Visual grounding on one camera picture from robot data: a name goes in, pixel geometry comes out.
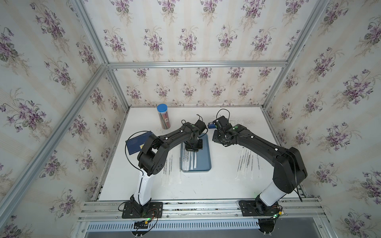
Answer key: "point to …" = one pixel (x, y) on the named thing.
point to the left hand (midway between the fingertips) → (199, 151)
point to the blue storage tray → (203, 156)
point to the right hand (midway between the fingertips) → (217, 138)
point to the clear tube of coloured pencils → (162, 110)
